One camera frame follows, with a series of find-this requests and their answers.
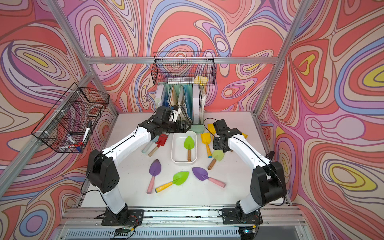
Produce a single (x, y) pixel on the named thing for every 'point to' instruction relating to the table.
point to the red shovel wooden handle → (161, 141)
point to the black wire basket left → (68, 126)
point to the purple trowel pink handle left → (154, 169)
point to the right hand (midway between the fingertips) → (220, 149)
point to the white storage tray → (179, 153)
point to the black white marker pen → (87, 130)
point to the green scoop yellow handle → (178, 178)
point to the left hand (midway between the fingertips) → (188, 126)
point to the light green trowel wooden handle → (217, 155)
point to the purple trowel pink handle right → (201, 174)
